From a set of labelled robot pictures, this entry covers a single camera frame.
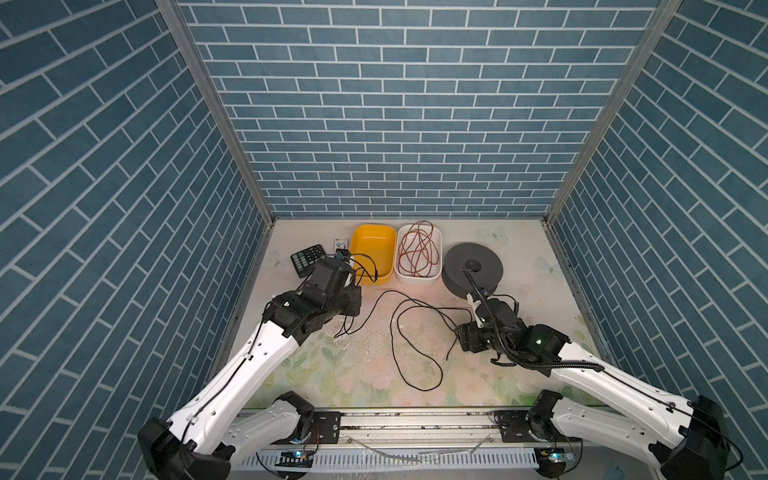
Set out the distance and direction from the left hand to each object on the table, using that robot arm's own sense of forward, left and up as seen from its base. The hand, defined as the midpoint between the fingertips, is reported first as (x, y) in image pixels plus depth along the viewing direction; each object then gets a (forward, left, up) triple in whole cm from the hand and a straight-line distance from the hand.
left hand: (358, 292), depth 75 cm
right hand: (-5, -28, -9) cm, 29 cm away
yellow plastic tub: (+28, -2, -16) cm, 32 cm away
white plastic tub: (+19, -24, -19) cm, 36 cm away
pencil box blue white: (+34, +11, -20) cm, 41 cm away
